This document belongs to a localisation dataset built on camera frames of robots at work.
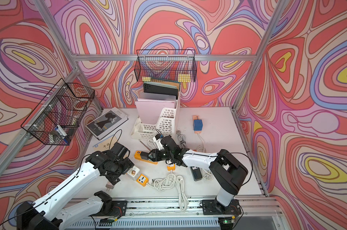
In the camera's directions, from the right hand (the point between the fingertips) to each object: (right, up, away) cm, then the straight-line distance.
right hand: (150, 159), depth 82 cm
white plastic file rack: (+10, +21, 0) cm, 23 cm away
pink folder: (-1, +29, +6) cm, 30 cm away
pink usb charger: (-22, -14, -3) cm, 26 cm away
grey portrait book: (-33, +24, +26) cm, 49 cm away
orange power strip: (-8, +1, +4) cm, 9 cm away
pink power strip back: (+31, +25, +29) cm, 49 cm away
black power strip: (+27, -8, +1) cm, 28 cm away
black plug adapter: (-4, +2, +2) cm, 5 cm away
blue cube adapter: (+31, +19, +17) cm, 40 cm away
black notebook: (0, +43, +11) cm, 45 cm away
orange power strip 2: (-4, -11, -2) cm, 12 cm away
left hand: (-9, -5, -5) cm, 12 cm away
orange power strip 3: (+11, -7, +5) cm, 14 cm away
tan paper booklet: (-33, +6, +16) cm, 37 cm away
